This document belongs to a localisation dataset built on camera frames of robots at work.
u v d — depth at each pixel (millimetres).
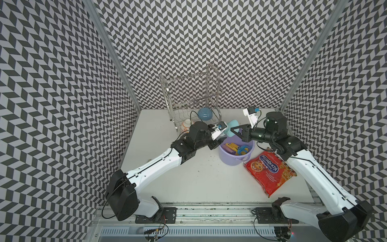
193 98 817
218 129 616
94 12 725
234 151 895
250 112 609
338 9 672
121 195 395
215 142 650
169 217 723
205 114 1134
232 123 675
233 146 934
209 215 753
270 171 843
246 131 598
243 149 852
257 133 588
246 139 593
